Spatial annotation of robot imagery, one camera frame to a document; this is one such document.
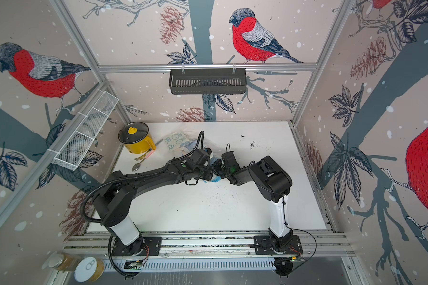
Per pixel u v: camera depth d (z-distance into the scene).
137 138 0.98
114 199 0.45
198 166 0.70
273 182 0.54
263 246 0.73
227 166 0.80
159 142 1.10
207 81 1.06
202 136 0.78
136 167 1.00
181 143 1.06
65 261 0.63
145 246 0.73
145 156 1.04
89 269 0.65
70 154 0.78
